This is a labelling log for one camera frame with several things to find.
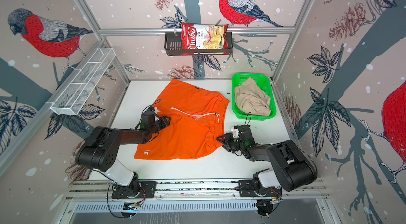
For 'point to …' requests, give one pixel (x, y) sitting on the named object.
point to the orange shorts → (196, 122)
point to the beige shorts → (251, 100)
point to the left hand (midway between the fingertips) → (168, 119)
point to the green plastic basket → (264, 82)
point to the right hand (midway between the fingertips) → (216, 143)
